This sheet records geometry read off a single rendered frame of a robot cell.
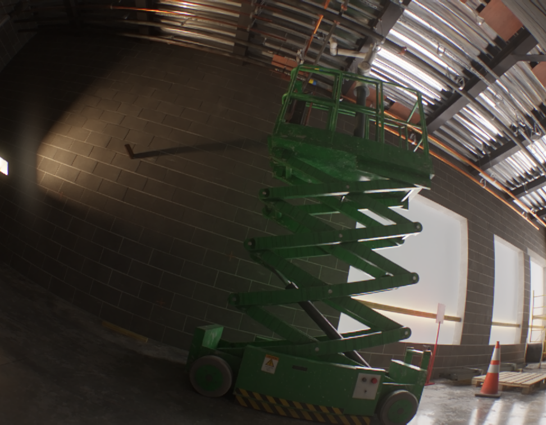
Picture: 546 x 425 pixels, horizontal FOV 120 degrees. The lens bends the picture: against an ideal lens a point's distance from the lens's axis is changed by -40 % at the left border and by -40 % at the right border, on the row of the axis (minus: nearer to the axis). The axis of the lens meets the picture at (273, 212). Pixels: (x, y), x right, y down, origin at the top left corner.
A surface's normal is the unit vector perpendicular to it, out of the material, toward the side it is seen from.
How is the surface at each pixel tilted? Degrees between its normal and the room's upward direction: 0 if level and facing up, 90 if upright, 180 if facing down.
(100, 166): 90
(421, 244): 90
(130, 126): 90
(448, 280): 90
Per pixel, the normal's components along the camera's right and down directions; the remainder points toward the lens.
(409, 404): -0.04, -0.37
